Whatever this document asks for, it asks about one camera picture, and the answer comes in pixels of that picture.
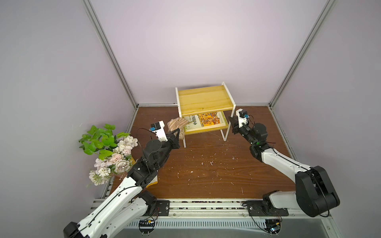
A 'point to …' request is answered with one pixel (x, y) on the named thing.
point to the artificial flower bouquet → (114, 149)
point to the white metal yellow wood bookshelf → (207, 109)
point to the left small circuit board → (146, 226)
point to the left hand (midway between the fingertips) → (180, 129)
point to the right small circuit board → (273, 226)
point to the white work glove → (154, 181)
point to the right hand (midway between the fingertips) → (235, 112)
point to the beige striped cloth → (175, 123)
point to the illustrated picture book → (211, 119)
